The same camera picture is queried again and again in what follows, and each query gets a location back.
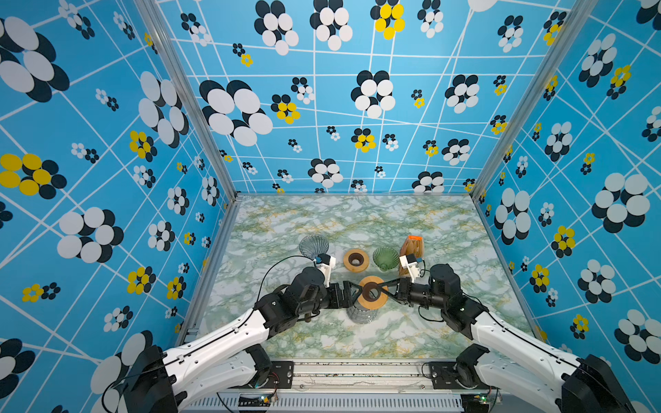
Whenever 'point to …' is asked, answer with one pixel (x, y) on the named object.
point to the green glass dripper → (386, 258)
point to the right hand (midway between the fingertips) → (380, 289)
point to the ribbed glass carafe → (361, 315)
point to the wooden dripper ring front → (372, 295)
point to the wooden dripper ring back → (356, 268)
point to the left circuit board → (262, 401)
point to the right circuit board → (474, 403)
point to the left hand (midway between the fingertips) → (355, 291)
